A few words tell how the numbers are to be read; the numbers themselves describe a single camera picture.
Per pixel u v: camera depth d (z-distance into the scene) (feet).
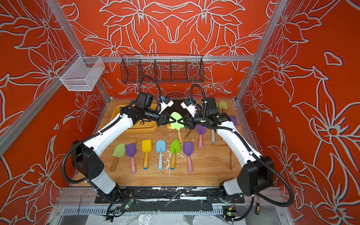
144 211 2.29
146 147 3.01
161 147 2.97
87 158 1.39
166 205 2.30
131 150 2.96
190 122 2.11
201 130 3.26
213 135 3.11
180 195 2.43
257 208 2.28
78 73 2.94
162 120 2.17
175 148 2.98
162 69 3.26
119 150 2.91
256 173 1.31
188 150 2.95
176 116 2.29
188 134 3.20
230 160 2.80
